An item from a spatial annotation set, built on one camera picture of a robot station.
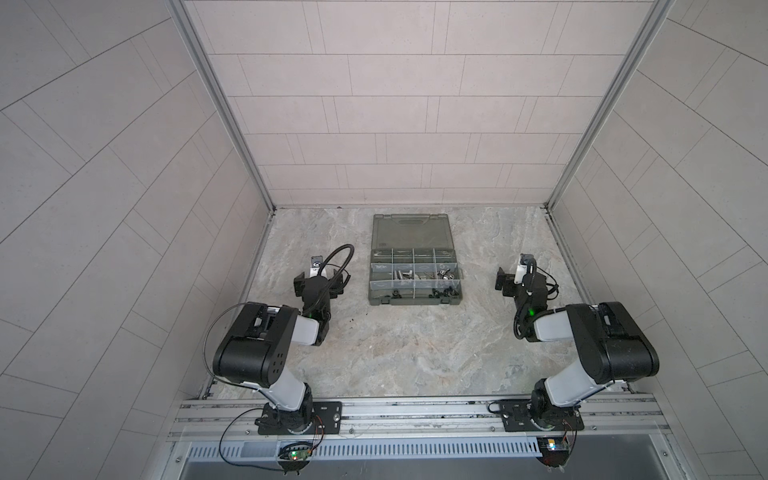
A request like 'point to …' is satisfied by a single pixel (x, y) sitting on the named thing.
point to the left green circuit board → (295, 451)
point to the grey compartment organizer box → (413, 260)
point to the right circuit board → (554, 451)
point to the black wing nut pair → (447, 293)
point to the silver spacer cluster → (399, 275)
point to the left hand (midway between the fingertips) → (325, 265)
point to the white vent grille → (429, 446)
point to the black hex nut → (395, 294)
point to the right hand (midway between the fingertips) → (513, 266)
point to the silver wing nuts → (445, 274)
